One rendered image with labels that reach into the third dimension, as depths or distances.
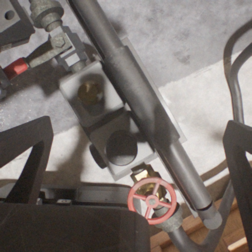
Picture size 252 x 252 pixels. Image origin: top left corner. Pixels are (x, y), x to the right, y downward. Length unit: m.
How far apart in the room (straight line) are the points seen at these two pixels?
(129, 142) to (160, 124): 0.08
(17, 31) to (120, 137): 0.18
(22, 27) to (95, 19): 0.08
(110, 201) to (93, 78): 0.45
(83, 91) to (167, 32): 0.58
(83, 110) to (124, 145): 0.09
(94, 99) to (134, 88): 0.10
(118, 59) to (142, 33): 0.61
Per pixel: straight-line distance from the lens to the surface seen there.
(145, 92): 0.26
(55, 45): 0.38
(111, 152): 0.33
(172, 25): 0.88
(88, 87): 0.34
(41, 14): 0.43
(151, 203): 0.35
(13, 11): 0.25
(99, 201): 0.74
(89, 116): 0.37
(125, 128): 0.37
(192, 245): 0.48
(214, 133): 0.89
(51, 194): 0.76
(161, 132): 0.26
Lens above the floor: 0.83
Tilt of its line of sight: 84 degrees down
